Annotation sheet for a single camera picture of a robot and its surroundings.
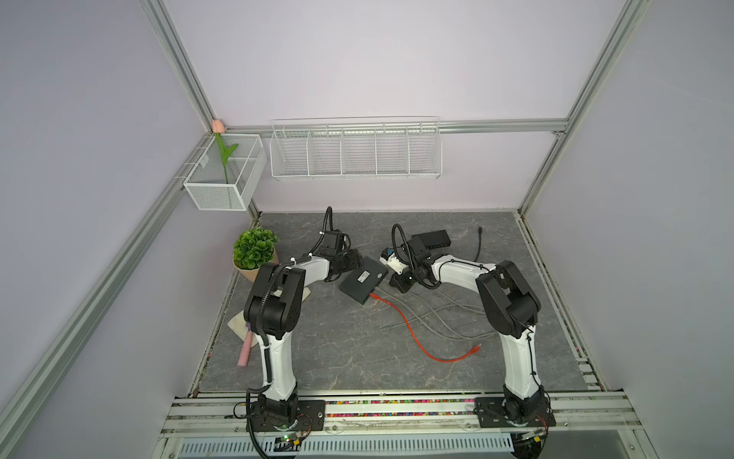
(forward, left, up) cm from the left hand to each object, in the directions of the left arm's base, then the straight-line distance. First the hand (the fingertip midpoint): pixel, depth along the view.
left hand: (359, 261), depth 102 cm
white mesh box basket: (+23, +42, +25) cm, 54 cm away
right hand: (-8, -12, -3) cm, 15 cm away
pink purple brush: (-31, +34, 0) cm, 47 cm away
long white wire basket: (+29, -1, +28) cm, 40 cm away
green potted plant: (-2, +32, +14) cm, 35 cm away
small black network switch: (+11, -31, -4) cm, 33 cm away
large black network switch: (-9, -1, 0) cm, 9 cm away
